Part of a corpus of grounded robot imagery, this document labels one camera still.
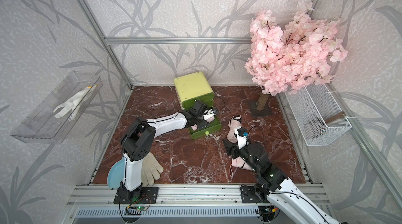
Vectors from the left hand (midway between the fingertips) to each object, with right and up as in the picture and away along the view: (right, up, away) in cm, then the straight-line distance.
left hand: (204, 114), depth 97 cm
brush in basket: (+55, +2, -34) cm, 65 cm away
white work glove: (-27, -27, -16) cm, 42 cm away
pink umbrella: (+3, -1, -11) cm, 11 cm away
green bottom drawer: (+5, -7, -6) cm, 11 cm away
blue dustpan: (-45, -30, -16) cm, 56 cm away
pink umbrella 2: (+19, -5, -3) cm, 20 cm away
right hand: (+13, -9, -21) cm, 27 cm away
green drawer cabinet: (-8, +16, -6) cm, 19 cm away
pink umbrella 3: (+19, -24, -15) cm, 34 cm away
